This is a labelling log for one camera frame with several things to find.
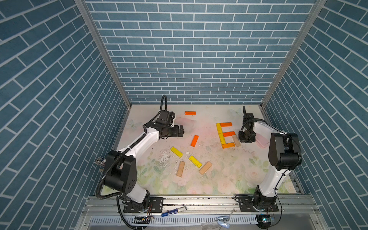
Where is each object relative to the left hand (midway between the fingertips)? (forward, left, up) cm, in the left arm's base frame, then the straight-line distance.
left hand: (181, 132), depth 88 cm
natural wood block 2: (-18, 0, -13) cm, 22 cm away
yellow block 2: (+5, -29, -13) cm, 32 cm away
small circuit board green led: (-44, -43, -13) cm, 63 cm away
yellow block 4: (-14, -9, -13) cm, 21 cm away
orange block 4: (+2, -9, -13) cm, 16 cm away
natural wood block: (+1, -38, -12) cm, 40 cm away
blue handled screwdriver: (-40, +4, -12) cm, 42 cm away
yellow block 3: (-7, +3, -14) cm, 15 cm away
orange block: (+26, -6, -11) cm, 28 cm away
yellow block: (+12, -27, -12) cm, 32 cm away
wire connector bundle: (-43, +18, -17) cm, 50 cm away
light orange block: (-2, -32, -12) cm, 34 cm away
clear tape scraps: (-44, -22, -11) cm, 51 cm away
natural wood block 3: (-18, -15, -13) cm, 26 cm away
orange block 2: (+16, -34, -13) cm, 39 cm away
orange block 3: (+7, -34, -12) cm, 37 cm away
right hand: (+1, -43, -11) cm, 45 cm away
